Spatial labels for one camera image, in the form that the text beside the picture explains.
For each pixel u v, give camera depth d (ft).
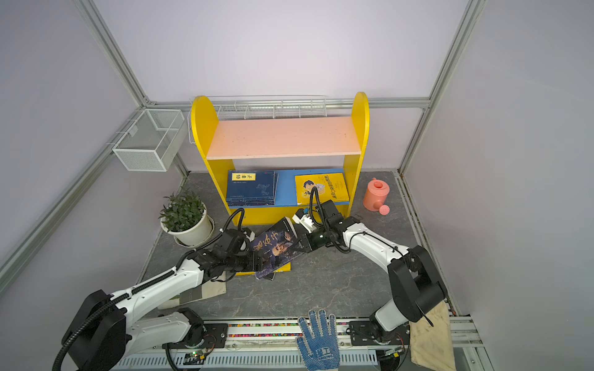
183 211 2.77
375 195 3.24
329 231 2.16
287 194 3.09
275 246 2.74
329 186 3.09
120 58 2.60
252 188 2.93
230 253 2.19
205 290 2.71
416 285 1.44
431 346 2.37
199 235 2.88
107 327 1.31
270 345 2.41
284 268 2.70
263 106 3.07
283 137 2.48
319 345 2.37
